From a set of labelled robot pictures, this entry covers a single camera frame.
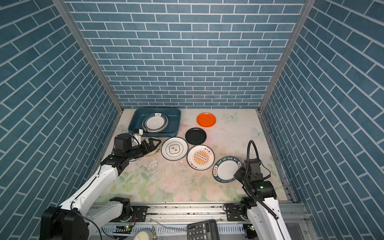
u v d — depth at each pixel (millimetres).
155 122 1087
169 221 723
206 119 1134
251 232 727
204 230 678
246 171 596
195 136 1048
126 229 721
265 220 482
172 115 1155
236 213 736
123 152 619
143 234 653
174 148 978
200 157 937
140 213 739
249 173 587
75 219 385
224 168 909
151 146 713
